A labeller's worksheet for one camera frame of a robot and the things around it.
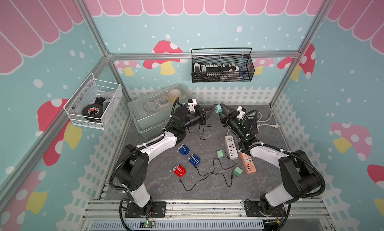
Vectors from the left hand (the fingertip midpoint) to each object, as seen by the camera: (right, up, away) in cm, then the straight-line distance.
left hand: (216, 109), depth 75 cm
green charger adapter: (+2, 0, +1) cm, 2 cm away
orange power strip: (+21, -31, +12) cm, 39 cm away
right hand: (+1, +2, +1) cm, 3 cm away
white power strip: (+12, -22, +19) cm, 31 cm away
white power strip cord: (+47, -10, +31) cm, 57 cm away
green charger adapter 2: (+5, -26, +17) cm, 31 cm away
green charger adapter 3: (+14, -35, +10) cm, 39 cm away
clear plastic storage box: (-36, 0, +14) cm, 39 cm away
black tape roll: (-59, -1, -4) cm, 59 cm away
